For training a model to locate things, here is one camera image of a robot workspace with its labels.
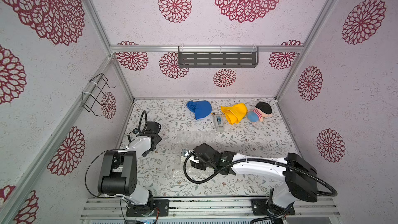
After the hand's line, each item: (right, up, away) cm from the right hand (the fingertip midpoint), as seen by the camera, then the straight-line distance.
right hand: (192, 153), depth 80 cm
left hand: (-25, +2, +14) cm, 29 cm away
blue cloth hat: (+6, +24, +31) cm, 40 cm away
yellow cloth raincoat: (+28, +21, +23) cm, 42 cm away
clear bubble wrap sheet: (-2, +4, +18) cm, 18 cm away
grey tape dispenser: (+17, +15, +23) cm, 32 cm away
